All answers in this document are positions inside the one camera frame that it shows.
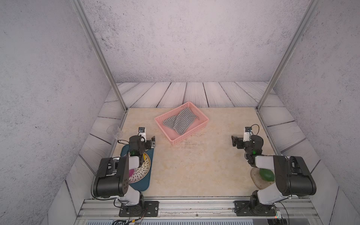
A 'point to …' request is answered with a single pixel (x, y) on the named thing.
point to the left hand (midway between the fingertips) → (148, 135)
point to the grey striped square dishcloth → (180, 122)
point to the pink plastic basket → (197, 124)
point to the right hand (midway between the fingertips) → (241, 135)
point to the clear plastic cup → (115, 131)
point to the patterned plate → (140, 174)
